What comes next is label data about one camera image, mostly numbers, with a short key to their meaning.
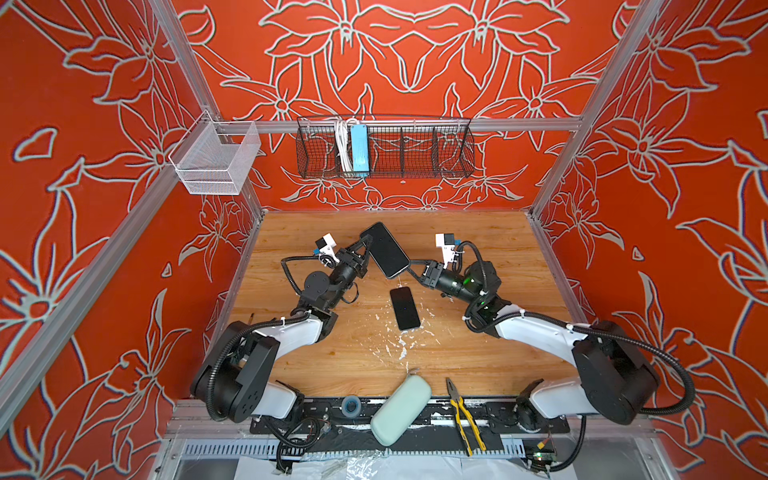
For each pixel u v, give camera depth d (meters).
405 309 0.92
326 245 0.74
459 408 0.74
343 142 0.89
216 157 0.94
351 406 0.75
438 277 0.66
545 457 0.68
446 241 0.71
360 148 0.90
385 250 0.73
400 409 0.72
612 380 0.43
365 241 0.74
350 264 0.69
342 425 0.73
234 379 0.43
